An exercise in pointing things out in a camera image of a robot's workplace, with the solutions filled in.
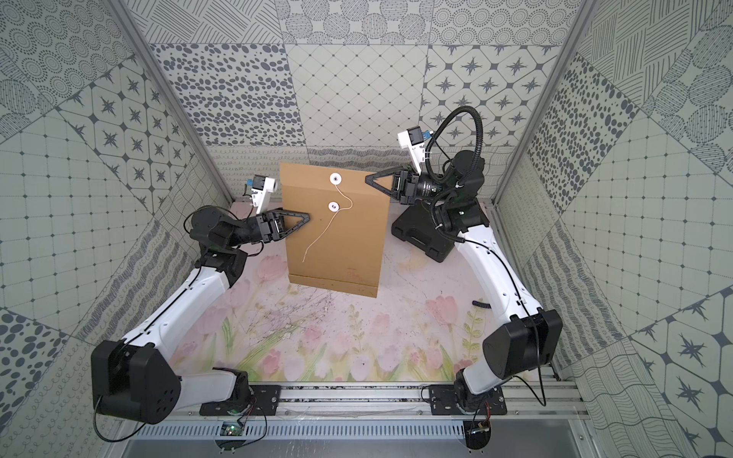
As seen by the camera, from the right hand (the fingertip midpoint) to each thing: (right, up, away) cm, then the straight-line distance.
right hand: (366, 183), depth 59 cm
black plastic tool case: (+17, -9, +46) cm, 50 cm away
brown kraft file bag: (-6, -14, +8) cm, 17 cm away
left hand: (-11, -9, +2) cm, 15 cm away
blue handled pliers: (+36, -35, +33) cm, 60 cm away
